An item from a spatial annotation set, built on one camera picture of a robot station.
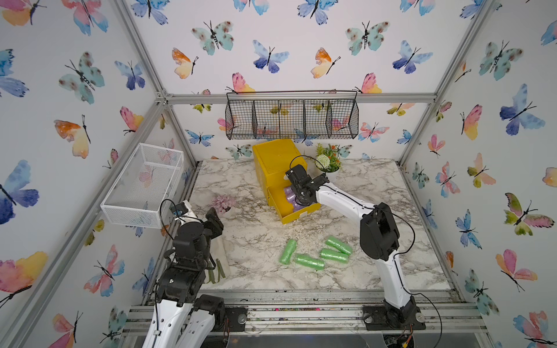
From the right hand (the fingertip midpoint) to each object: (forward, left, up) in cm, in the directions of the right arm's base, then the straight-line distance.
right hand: (296, 186), depth 95 cm
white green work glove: (-27, +30, -12) cm, 42 cm away
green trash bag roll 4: (-21, -19, -10) cm, 30 cm away
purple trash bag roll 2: (-10, -1, -1) cm, 10 cm away
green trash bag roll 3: (-26, -15, -10) cm, 32 cm away
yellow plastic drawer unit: (+8, +10, +9) cm, 16 cm away
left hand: (-23, +28, +15) cm, 39 cm away
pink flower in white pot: (-9, +31, -3) cm, 32 cm away
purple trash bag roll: (-7, +1, -1) cm, 7 cm away
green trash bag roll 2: (-29, -6, -10) cm, 31 cm away
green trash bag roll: (-27, +3, -11) cm, 29 cm away
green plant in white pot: (+14, -15, +4) cm, 21 cm away
